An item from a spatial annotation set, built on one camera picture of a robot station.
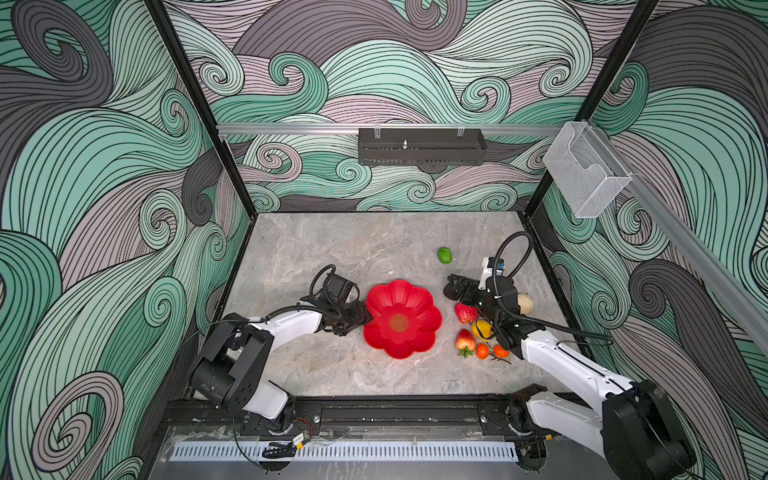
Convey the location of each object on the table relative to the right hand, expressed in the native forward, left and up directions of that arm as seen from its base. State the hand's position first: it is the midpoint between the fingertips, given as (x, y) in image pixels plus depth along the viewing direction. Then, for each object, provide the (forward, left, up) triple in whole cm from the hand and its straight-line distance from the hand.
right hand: (464, 278), depth 85 cm
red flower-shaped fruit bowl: (-7, +17, -13) cm, 23 cm away
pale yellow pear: (-3, -20, -9) cm, 22 cm away
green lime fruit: (+16, +2, -10) cm, 19 cm away
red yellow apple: (-16, +1, -8) cm, 18 cm away
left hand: (-8, +28, -10) cm, 31 cm away
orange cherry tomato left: (-18, -4, -10) cm, 21 cm away
